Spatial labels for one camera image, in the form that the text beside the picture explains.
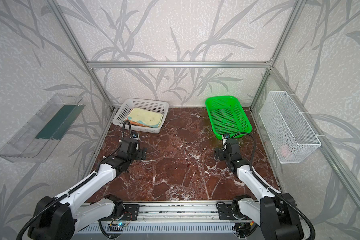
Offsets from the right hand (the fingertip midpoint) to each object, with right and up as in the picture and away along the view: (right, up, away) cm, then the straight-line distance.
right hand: (224, 143), depth 90 cm
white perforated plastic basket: (-43, +24, +23) cm, 54 cm away
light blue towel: (-53, +16, +19) cm, 58 cm away
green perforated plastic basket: (+9, +17, +27) cm, 33 cm away
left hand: (-50, +1, -3) cm, 51 cm away
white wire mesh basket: (+21, +8, -28) cm, 36 cm away
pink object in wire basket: (+27, -1, -16) cm, 31 cm away
